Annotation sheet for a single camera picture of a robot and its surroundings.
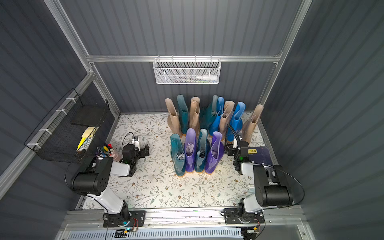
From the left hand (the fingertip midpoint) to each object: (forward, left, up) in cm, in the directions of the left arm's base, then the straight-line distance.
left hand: (141, 145), depth 96 cm
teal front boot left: (-17, -27, +17) cm, 36 cm away
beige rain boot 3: (+4, -53, +21) cm, 57 cm away
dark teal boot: (+9, -29, +20) cm, 36 cm away
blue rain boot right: (+2, -58, +20) cm, 61 cm away
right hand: (-1, -61, +2) cm, 62 cm away
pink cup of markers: (-8, +16, +6) cm, 19 cm away
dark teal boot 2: (+10, -43, +18) cm, 48 cm away
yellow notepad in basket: (-7, +20, +22) cm, 30 cm away
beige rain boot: (+6, -22, +19) cm, 30 cm away
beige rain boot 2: (+8, -35, +14) cm, 38 cm away
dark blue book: (-6, -77, -3) cm, 77 cm away
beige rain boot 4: (0, -66, +20) cm, 69 cm away
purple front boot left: (-13, -33, +14) cm, 38 cm away
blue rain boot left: (+7, -48, +10) cm, 49 cm away
